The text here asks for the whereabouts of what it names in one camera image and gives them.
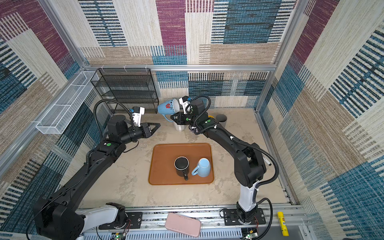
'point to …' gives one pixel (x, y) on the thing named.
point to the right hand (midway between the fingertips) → (171, 118)
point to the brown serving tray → (162, 157)
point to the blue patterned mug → (171, 107)
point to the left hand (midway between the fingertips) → (159, 123)
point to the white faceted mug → (179, 128)
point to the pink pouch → (183, 224)
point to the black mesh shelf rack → (133, 87)
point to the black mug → (181, 164)
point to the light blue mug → (203, 168)
